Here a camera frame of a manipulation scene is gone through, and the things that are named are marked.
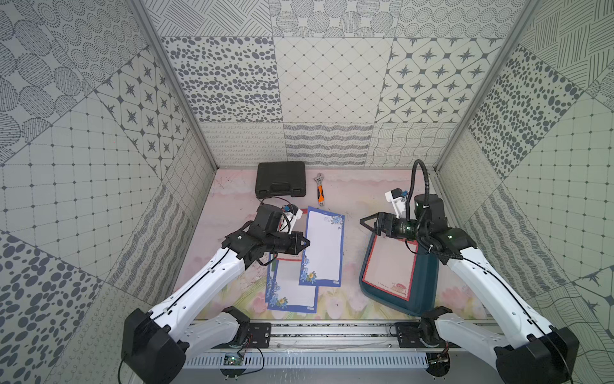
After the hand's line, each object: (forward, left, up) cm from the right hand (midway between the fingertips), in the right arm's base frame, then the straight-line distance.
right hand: (368, 226), depth 74 cm
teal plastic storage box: (-11, -22, -22) cm, 33 cm away
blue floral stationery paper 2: (-13, +29, -23) cm, 39 cm away
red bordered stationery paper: (-3, -11, -22) cm, 25 cm away
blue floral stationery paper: (-6, +15, -14) cm, 21 cm away
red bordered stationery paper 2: (-1, +22, +3) cm, 22 cm away
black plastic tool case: (+39, +35, -19) cm, 55 cm away
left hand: (-6, +17, -2) cm, 18 cm away
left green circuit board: (-33, +42, -24) cm, 59 cm away
